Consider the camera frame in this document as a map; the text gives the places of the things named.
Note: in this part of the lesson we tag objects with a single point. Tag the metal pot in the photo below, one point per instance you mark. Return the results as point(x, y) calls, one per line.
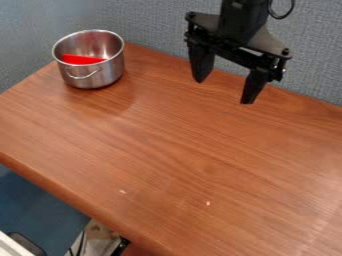
point(94, 43)

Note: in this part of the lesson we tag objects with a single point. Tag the table leg frame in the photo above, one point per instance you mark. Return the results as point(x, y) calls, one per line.
point(98, 241)

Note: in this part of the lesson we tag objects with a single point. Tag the red object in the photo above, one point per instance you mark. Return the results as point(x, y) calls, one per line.
point(81, 60)

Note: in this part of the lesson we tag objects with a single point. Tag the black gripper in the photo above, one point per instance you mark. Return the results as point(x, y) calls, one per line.
point(264, 54)

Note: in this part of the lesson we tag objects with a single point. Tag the white black object corner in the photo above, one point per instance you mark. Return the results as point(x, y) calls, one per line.
point(17, 245)

